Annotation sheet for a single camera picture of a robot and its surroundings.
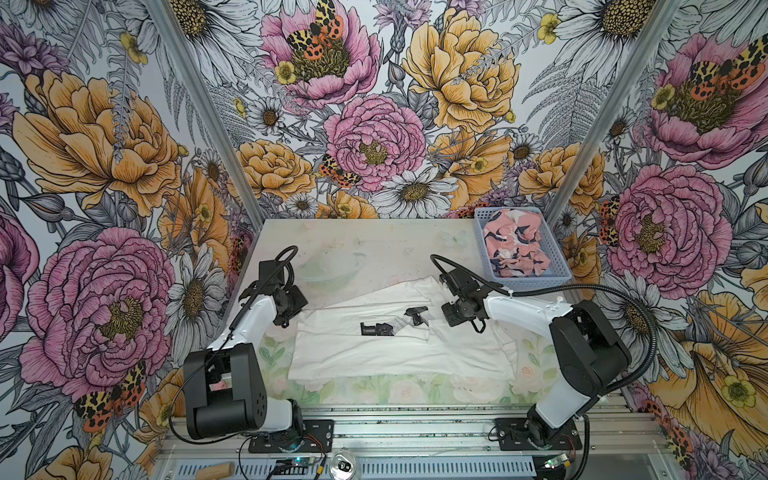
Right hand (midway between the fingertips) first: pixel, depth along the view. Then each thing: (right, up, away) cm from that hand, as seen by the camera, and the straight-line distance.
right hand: (456, 320), depth 92 cm
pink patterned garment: (+24, +24, +17) cm, 38 cm away
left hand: (-46, +3, -3) cm, 47 cm away
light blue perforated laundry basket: (+36, +14, +10) cm, 40 cm away
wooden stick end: (-59, -28, -24) cm, 70 cm away
